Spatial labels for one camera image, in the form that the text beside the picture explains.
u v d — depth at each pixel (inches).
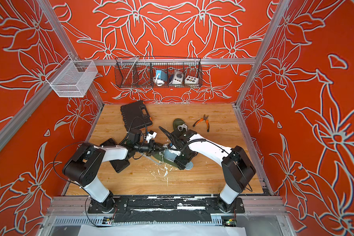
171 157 32.7
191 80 36.9
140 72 39.6
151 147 30.5
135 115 42.3
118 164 33.5
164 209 28.6
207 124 41.8
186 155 27.5
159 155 33.6
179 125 38.9
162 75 33.0
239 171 17.2
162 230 26.7
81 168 18.4
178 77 35.7
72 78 36.1
